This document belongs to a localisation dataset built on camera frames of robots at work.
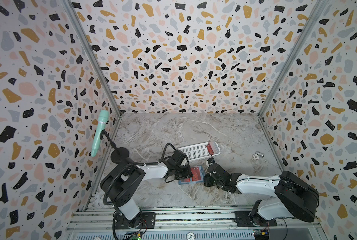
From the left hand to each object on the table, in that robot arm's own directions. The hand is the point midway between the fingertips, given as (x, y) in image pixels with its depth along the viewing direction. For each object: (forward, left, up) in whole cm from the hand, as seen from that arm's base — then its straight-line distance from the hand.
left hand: (196, 173), depth 86 cm
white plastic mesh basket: (+18, -4, -4) cm, 18 cm away
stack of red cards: (+17, -11, 0) cm, 21 cm away
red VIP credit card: (+3, 0, -3) cm, 4 cm away
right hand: (-1, -3, -2) cm, 4 cm away
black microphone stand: (+14, +48, -2) cm, 50 cm away
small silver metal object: (+15, -42, -4) cm, 44 cm away
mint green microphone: (+18, +47, +29) cm, 58 cm away
